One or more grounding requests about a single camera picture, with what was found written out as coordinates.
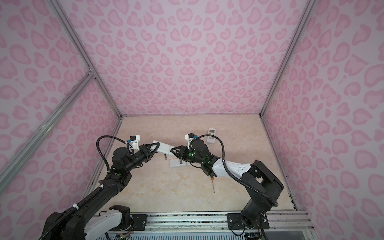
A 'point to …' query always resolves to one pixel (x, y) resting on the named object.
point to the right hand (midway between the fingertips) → (172, 151)
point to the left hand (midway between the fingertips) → (160, 143)
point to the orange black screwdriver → (212, 179)
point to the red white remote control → (178, 162)
